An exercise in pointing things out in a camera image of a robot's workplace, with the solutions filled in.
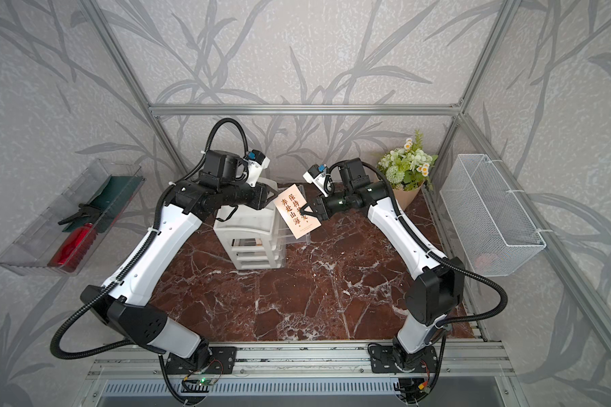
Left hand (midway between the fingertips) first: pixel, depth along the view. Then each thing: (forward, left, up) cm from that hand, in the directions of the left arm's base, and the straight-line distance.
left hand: (273, 191), depth 72 cm
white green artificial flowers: (+14, -43, -3) cm, 45 cm away
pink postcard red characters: (-2, -5, -3) cm, 6 cm away
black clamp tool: (-8, +48, 0) cm, 49 cm away
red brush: (-19, +44, +1) cm, 48 cm away
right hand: (-3, -9, -4) cm, 10 cm away
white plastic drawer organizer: (-8, +7, -11) cm, 16 cm away
